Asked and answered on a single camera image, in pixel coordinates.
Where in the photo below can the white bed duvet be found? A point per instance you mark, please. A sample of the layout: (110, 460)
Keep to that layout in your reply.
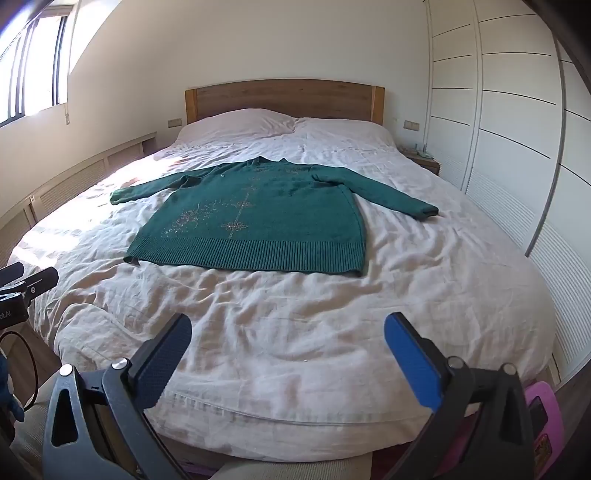
(291, 366)

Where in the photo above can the beige radiator cover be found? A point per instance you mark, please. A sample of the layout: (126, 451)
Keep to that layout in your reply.
(26, 213)

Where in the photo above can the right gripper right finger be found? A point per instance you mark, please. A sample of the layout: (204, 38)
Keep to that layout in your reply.
(480, 426)

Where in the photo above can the left white pillow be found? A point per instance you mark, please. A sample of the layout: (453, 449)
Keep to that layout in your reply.
(243, 123)

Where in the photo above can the right white pillow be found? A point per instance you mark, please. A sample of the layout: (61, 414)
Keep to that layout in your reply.
(344, 129)

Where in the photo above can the right wall switch plate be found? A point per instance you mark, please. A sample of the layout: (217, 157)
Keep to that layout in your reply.
(413, 126)

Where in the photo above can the wooden headboard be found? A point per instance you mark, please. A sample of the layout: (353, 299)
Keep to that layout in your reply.
(315, 98)

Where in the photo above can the green knit sweater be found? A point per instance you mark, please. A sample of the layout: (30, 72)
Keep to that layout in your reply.
(263, 215)

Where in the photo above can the wooden nightstand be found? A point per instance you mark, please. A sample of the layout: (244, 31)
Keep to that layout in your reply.
(422, 159)

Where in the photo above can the window with dark frame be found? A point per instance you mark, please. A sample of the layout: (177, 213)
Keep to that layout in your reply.
(35, 63)

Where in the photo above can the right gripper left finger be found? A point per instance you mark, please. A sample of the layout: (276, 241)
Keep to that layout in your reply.
(96, 427)

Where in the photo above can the white pillow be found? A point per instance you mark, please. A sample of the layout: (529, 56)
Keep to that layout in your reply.
(243, 123)
(344, 129)

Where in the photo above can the pink plastic object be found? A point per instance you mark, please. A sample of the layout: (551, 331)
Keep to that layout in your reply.
(547, 425)

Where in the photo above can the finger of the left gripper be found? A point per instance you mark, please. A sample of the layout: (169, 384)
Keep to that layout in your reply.
(13, 281)

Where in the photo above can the white sliding wardrobe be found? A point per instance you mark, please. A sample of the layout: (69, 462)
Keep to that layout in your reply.
(509, 123)

